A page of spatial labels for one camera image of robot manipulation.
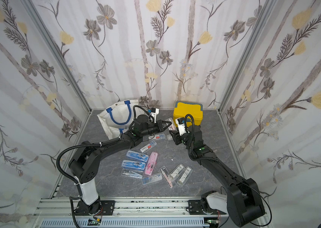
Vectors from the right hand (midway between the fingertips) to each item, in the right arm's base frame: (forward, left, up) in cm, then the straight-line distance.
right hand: (175, 128), depth 80 cm
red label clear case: (+1, +14, -23) cm, 27 cm away
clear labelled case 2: (-21, -7, -20) cm, 30 cm away
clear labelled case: (-19, -2, -19) cm, 27 cm away
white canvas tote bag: (+15, +41, -14) cm, 45 cm away
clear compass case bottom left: (-20, +25, -22) cm, 38 cm away
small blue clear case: (+7, +10, -23) cm, 26 cm away
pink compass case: (-14, +14, -21) cm, 28 cm away
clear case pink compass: (-21, +4, -21) cm, 30 cm away
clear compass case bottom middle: (-23, +13, -22) cm, 34 cm away
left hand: (+2, +1, +2) cm, 4 cm away
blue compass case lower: (-15, +26, -22) cm, 37 cm away
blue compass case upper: (-8, +24, -22) cm, 34 cm away
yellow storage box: (+25, -7, -11) cm, 29 cm away
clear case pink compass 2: (+2, +2, -1) cm, 3 cm away
